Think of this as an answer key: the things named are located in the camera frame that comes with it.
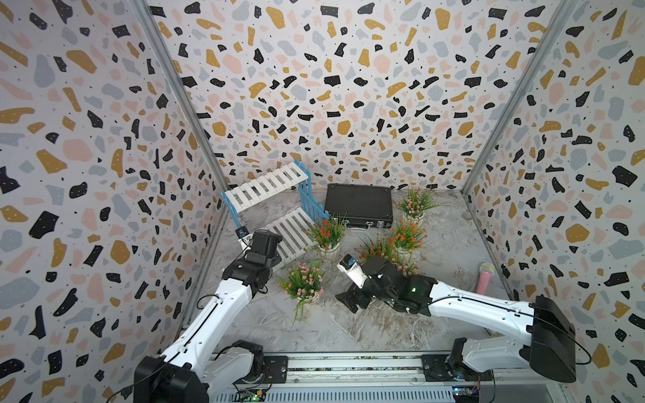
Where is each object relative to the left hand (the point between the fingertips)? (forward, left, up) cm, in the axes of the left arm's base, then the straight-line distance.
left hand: (266, 253), depth 82 cm
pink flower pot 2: (-8, -44, +3) cm, 45 cm away
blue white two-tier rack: (+21, -5, -14) cm, 26 cm away
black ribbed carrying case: (+29, -33, -10) cm, 45 cm away
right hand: (-11, -25, -1) cm, 28 cm away
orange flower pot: (+7, -48, -2) cm, 49 cm away
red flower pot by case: (+6, -19, -1) cm, 20 cm away
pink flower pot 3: (+22, -54, -1) cm, 58 cm away
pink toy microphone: (-1, -78, -13) cm, 79 cm away
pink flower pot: (-10, -13, -2) cm, 16 cm away
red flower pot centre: (+2, -39, -1) cm, 39 cm away
